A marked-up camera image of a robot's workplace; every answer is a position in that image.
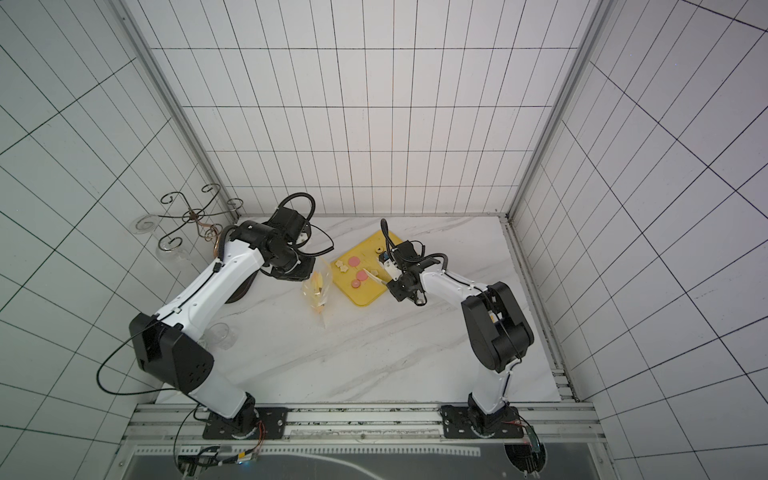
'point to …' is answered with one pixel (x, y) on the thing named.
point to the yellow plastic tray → (349, 270)
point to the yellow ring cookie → (379, 249)
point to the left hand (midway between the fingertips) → (302, 281)
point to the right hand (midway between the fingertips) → (402, 279)
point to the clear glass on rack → (144, 224)
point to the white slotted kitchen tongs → (375, 277)
